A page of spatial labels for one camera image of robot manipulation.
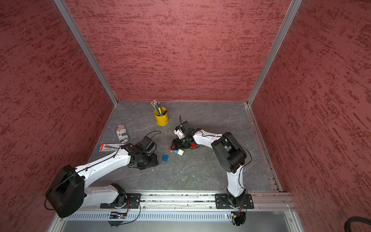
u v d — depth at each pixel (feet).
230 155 1.65
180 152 2.88
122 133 3.20
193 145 2.75
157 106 3.20
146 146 2.23
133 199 2.46
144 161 2.29
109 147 3.03
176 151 2.97
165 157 2.93
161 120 3.31
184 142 2.67
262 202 2.51
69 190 1.32
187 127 2.55
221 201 2.42
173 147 2.80
